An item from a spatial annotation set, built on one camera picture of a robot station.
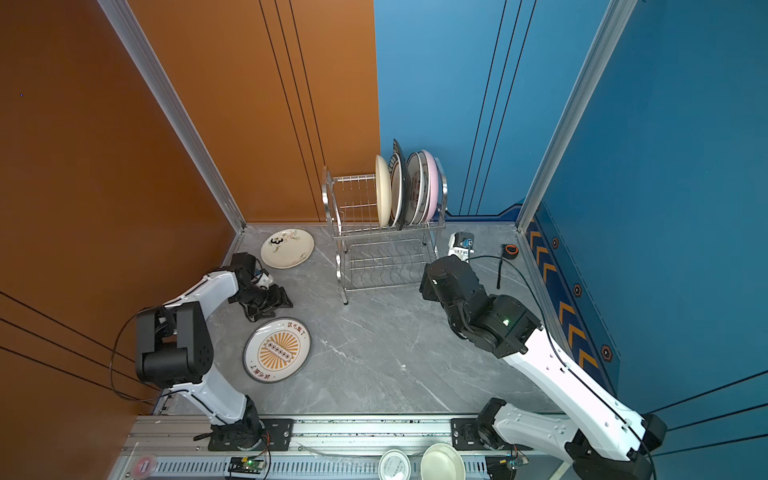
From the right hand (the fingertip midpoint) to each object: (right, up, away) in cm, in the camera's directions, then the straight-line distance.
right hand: (431, 269), depth 67 cm
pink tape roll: (-68, -47, +4) cm, 82 cm away
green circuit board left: (-44, -47, +4) cm, 64 cm away
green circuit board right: (+19, -46, +3) cm, 49 cm away
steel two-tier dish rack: (-17, +2, +40) cm, 44 cm away
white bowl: (+3, -46, +3) cm, 46 cm away
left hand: (-43, -13, +26) cm, 52 cm away
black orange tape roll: (+34, +4, +41) cm, 53 cm away
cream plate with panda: (-49, +5, +47) cm, 68 cm away
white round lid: (-8, -42, -2) cm, 43 cm away
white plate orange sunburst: (-43, -25, +21) cm, 54 cm away
